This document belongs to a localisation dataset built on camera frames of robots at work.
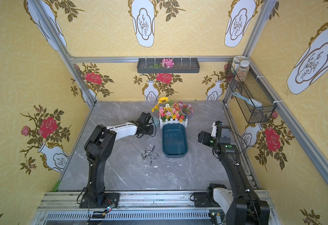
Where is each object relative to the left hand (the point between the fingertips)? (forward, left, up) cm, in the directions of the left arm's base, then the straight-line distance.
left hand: (146, 129), depth 104 cm
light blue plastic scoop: (-4, -8, +15) cm, 18 cm away
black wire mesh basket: (+2, -66, +30) cm, 72 cm away
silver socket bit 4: (-21, -8, +1) cm, 22 cm away
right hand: (-16, -40, +15) cm, 45 cm away
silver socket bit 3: (-20, -4, 0) cm, 20 cm away
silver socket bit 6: (-23, -6, +2) cm, 24 cm away
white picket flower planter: (+1, -18, +17) cm, 25 cm away
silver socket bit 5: (-22, +1, 0) cm, 22 cm away
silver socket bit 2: (-17, 0, +1) cm, 17 cm away
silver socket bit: (-16, -6, 0) cm, 17 cm away
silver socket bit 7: (-26, -4, 0) cm, 26 cm away
